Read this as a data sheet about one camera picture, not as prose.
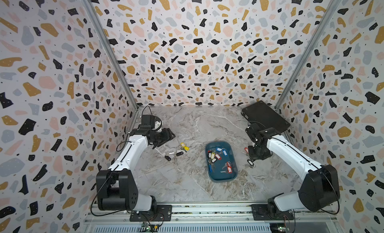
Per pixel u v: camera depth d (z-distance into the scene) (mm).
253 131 686
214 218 733
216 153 948
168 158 928
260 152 702
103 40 820
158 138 734
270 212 668
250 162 914
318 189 417
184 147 975
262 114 1105
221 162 928
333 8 736
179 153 950
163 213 733
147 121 676
